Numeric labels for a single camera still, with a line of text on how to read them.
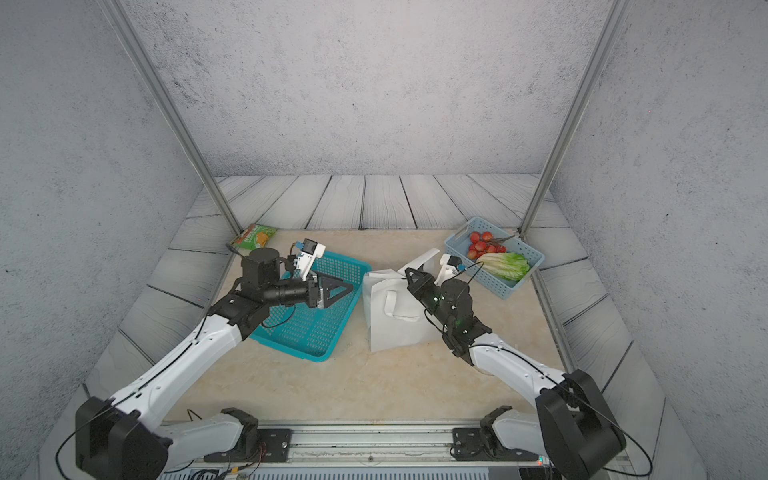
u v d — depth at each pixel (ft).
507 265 3.32
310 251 2.15
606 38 2.41
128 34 2.39
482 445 2.21
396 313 2.55
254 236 3.76
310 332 3.08
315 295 2.08
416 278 2.43
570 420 1.35
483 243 3.64
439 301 2.24
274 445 2.40
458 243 3.72
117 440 1.25
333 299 2.15
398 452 2.38
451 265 2.41
